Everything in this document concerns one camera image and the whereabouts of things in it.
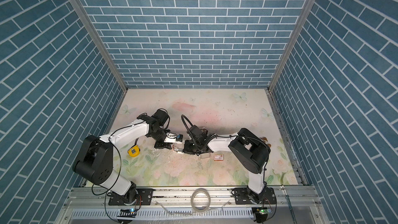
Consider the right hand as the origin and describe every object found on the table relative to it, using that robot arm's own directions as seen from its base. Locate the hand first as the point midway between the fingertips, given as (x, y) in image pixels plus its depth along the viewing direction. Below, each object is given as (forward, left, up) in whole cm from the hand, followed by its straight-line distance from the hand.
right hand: (180, 150), depth 88 cm
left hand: (+2, +6, +3) cm, 7 cm away
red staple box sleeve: (-2, -22, -1) cm, 22 cm away
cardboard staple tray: (-2, -14, -1) cm, 14 cm away
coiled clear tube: (-20, -17, 0) cm, 26 cm away
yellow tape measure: (-3, +26, +1) cm, 26 cm away
